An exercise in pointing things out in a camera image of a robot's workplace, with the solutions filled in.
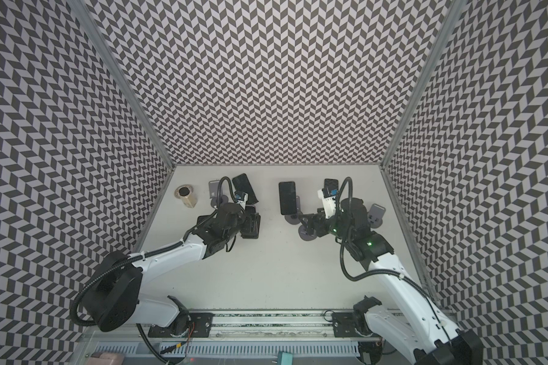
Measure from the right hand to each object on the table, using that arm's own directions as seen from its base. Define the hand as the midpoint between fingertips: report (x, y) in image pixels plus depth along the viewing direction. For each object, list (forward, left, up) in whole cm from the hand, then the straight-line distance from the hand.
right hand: (308, 221), depth 75 cm
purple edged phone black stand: (0, +20, -3) cm, 20 cm away
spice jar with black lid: (+21, +51, -10) cm, 56 cm away
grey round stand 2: (+12, +4, -18) cm, 22 cm away
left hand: (+9, +22, -9) cm, 25 cm away
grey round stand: (+25, +39, -10) cm, 47 cm away
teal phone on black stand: (+22, +26, -6) cm, 35 cm away
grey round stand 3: (+4, 0, -19) cm, 19 cm away
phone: (+16, +7, -8) cm, 19 cm away
